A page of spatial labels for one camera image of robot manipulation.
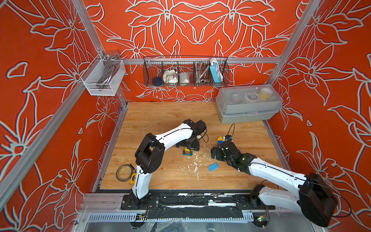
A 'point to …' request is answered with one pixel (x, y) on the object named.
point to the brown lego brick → (187, 152)
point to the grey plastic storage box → (237, 103)
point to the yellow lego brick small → (220, 138)
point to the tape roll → (122, 180)
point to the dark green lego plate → (191, 153)
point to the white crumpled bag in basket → (170, 76)
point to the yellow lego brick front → (186, 149)
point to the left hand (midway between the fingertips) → (189, 147)
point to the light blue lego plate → (213, 166)
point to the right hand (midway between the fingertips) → (213, 152)
